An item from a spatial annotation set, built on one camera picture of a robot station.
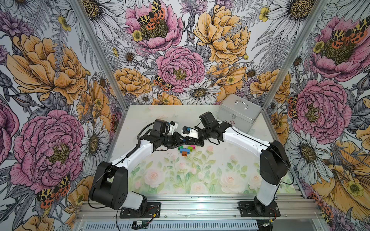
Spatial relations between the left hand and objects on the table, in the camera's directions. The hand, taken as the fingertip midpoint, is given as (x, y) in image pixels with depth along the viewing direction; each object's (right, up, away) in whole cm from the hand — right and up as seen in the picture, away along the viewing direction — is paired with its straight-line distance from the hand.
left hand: (186, 145), depth 82 cm
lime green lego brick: (+2, -4, +13) cm, 14 cm away
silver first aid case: (+37, +19, +18) cm, 45 cm away
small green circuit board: (-22, -35, -11) cm, 43 cm away
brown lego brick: (-1, -8, +12) cm, 14 cm away
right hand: (+1, +2, +1) cm, 2 cm away
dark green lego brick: (-4, -4, +13) cm, 14 cm away
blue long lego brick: (-1, -5, +13) cm, 14 cm away
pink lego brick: (+5, -3, +15) cm, 16 cm away
